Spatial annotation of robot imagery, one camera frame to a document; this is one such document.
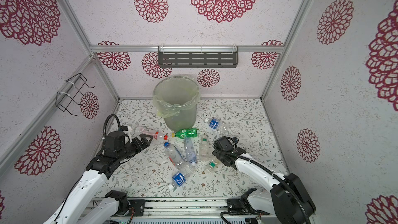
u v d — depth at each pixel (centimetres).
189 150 92
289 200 41
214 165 82
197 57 99
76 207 43
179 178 78
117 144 59
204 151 93
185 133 95
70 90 78
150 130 97
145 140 71
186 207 76
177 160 90
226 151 66
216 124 100
